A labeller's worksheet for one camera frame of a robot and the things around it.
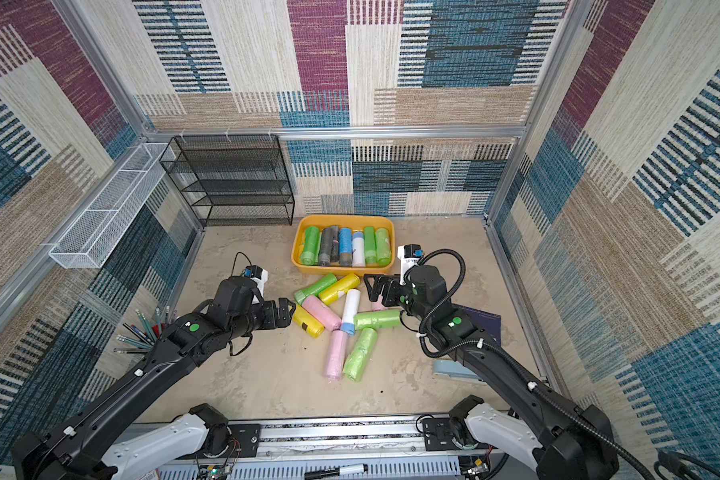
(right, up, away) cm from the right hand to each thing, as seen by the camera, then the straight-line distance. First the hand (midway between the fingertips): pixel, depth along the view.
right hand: (382, 281), depth 77 cm
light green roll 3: (-5, -21, +6) cm, 22 cm away
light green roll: (+2, +9, +30) cm, 31 cm away
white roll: (-7, +8, +30) cm, 32 cm away
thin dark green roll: (-2, +10, +31) cm, 33 cm away
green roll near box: (-20, -4, +21) cm, 30 cm away
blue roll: (-11, +9, +31) cm, 34 cm away
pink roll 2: (-16, -12, +14) cm, 25 cm away
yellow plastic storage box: (-8, +18, +39) cm, 44 cm away
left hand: (-25, -6, 0) cm, 26 cm away
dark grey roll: (-15, +10, +30) cm, 35 cm away
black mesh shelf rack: (-52, +33, +31) cm, 69 cm away
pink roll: (0, -9, +17) cm, 19 cm away
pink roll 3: (-12, -21, +7) cm, 26 cm away
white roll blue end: (-8, -11, +15) cm, 20 cm away
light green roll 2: (0, -12, +12) cm, 17 cm away
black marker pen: (-10, -42, -8) cm, 44 cm away
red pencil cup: (-62, -15, +2) cm, 64 cm away
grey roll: (-18, +9, +26) cm, 33 cm away
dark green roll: (-22, +9, +27) cm, 36 cm away
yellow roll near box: (-13, -4, +20) cm, 24 cm away
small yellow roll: (-21, -13, +12) cm, 28 cm away
